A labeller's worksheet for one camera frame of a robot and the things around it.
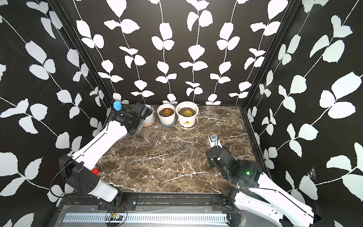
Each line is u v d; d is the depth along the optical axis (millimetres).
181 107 1051
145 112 641
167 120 1011
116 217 704
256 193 451
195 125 1070
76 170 402
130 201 747
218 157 459
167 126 1063
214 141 558
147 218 701
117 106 909
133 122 562
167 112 1039
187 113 1013
